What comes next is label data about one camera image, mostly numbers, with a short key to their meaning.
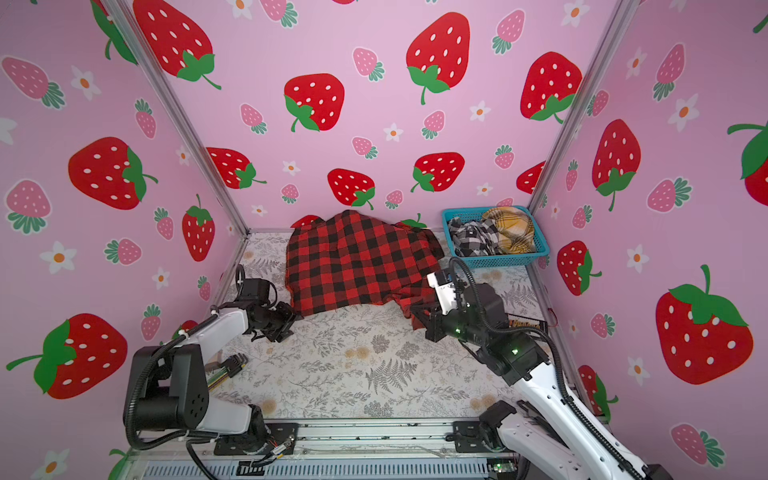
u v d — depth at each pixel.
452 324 0.60
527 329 0.51
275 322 0.80
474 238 1.06
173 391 0.44
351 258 1.11
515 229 1.08
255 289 0.73
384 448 0.73
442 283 0.60
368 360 0.88
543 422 0.67
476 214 1.16
